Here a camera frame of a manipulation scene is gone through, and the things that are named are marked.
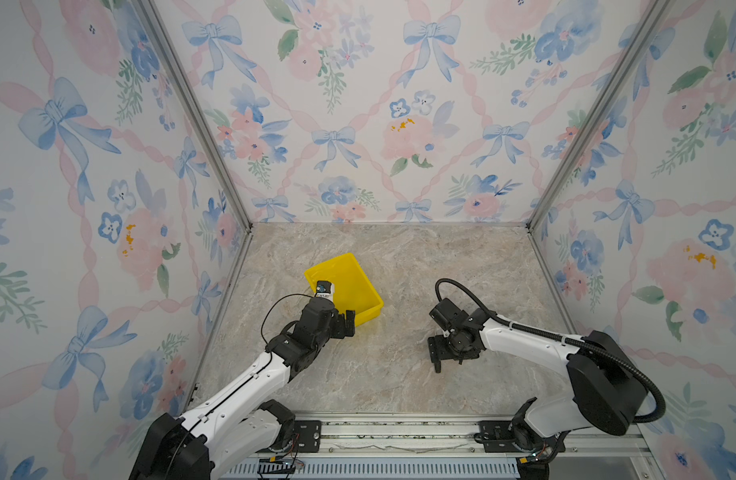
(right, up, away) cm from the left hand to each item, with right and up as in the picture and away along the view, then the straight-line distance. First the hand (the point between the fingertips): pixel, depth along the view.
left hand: (341, 309), depth 83 cm
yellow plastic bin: (+2, +3, +18) cm, 19 cm away
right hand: (+29, -13, +4) cm, 32 cm away
